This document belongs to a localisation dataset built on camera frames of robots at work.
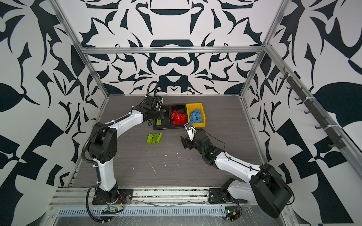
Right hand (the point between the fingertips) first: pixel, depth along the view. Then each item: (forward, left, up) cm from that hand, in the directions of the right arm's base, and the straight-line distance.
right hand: (187, 130), depth 85 cm
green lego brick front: (+14, +20, -11) cm, 27 cm away
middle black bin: (+27, +4, -12) cm, 30 cm away
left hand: (+17, +16, -2) cm, 24 cm away
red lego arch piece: (+14, +6, -7) cm, 17 cm away
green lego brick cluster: (+1, +21, -11) cm, 24 cm away
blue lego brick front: (+15, -6, -7) cm, 18 cm away
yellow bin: (+23, -4, -6) cm, 24 cm away
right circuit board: (-39, -21, -14) cm, 47 cm away
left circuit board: (-38, +40, -15) cm, 57 cm away
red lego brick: (+23, +8, -12) cm, 27 cm away
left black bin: (+13, +14, -10) cm, 22 cm away
